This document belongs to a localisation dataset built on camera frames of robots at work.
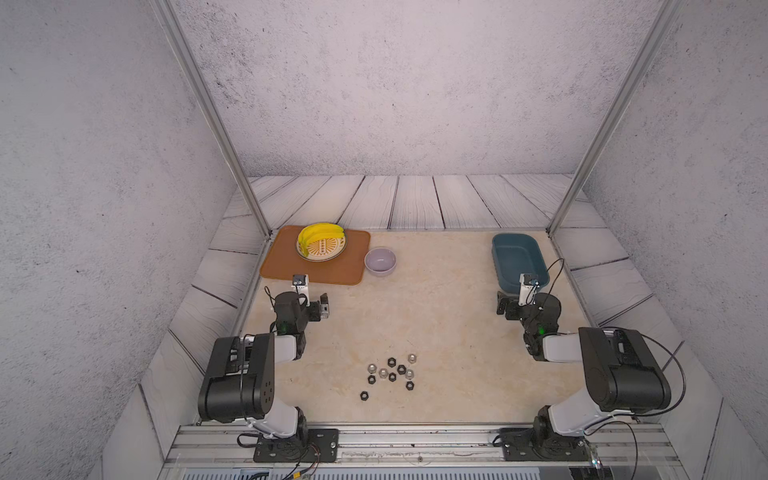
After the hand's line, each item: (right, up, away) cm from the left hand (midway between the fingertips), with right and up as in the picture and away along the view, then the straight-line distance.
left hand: (314, 293), depth 95 cm
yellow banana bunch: (-4, +21, +18) cm, 28 cm away
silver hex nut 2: (+19, -20, -8) cm, 29 cm away
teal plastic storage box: (+71, +12, +19) cm, 75 cm away
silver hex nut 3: (+22, -21, -10) cm, 32 cm away
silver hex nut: (+30, -18, -7) cm, 36 cm away
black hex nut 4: (+29, -24, -12) cm, 39 cm away
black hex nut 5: (+19, -24, -10) cm, 32 cm away
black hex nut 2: (+27, -20, -9) cm, 35 cm away
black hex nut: (+24, -19, -8) cm, 32 cm away
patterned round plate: (-1, +14, +20) cm, 24 cm away
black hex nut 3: (+24, -22, -10) cm, 34 cm away
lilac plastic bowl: (+20, +10, +13) cm, 26 cm away
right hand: (+63, +1, -1) cm, 63 cm away
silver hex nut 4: (+29, -21, -10) cm, 38 cm away
